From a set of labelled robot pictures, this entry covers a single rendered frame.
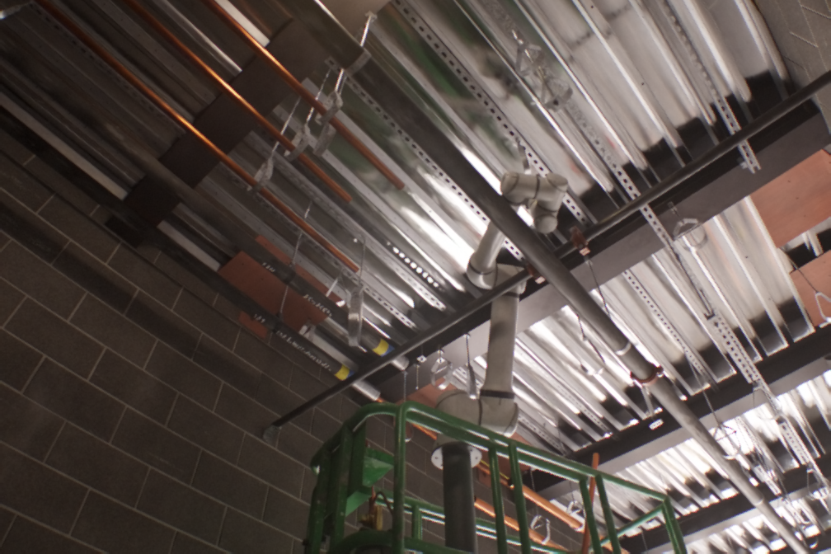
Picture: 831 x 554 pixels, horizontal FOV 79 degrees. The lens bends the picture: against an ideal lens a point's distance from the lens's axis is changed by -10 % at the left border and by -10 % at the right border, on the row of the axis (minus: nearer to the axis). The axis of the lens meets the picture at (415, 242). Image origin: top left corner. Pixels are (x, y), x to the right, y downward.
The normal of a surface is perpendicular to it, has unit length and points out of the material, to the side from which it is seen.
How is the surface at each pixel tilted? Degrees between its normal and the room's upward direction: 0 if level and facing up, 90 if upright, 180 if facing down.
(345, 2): 180
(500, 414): 129
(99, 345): 90
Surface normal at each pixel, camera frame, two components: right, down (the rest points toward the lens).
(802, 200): 0.00, 0.59
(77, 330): 0.75, -0.53
